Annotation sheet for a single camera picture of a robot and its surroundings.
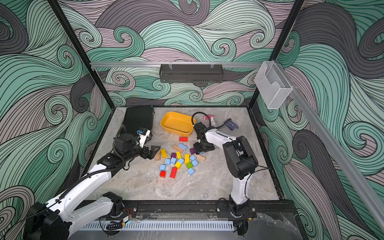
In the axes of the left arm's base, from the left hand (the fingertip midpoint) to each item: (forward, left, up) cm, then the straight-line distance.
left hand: (153, 142), depth 79 cm
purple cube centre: (0, -10, -16) cm, 18 cm away
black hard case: (+29, +20, -13) cm, 38 cm away
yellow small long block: (+1, -13, -16) cm, 21 cm away
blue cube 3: (-4, -10, -15) cm, 18 cm away
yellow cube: (-6, -13, -16) cm, 22 cm away
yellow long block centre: (-2, -18, -16) cm, 25 cm away
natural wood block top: (+6, -11, -17) cm, 21 cm away
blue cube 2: (-5, -23, -15) cm, 28 cm away
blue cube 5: (-8, -4, -15) cm, 17 cm away
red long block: (-10, -11, -17) cm, 22 cm away
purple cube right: (+4, -22, -17) cm, 28 cm away
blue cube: (-2, -22, -15) cm, 27 cm away
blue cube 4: (-4, -7, -15) cm, 17 cm away
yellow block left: (+2, -3, -16) cm, 16 cm away
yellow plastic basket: (+27, -11, -17) cm, 33 cm away
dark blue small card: (+25, -50, -15) cm, 58 cm away
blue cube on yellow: (-4, -15, -15) cm, 21 cm away
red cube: (-12, -4, -16) cm, 20 cm away
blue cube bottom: (-10, -21, -14) cm, 27 cm away
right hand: (+4, -28, -16) cm, 33 cm away
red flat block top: (+13, -16, -17) cm, 27 cm away
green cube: (-6, -20, -16) cm, 26 cm away
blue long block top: (+7, -17, -18) cm, 25 cm away
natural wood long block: (-1, -26, -16) cm, 31 cm away
